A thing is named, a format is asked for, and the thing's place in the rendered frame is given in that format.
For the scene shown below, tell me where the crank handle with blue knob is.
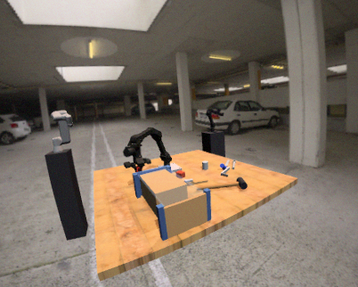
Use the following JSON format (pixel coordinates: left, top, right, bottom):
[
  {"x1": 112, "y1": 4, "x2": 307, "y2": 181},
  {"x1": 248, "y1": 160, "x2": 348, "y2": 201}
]
[{"x1": 220, "y1": 163, "x2": 231, "y2": 176}]

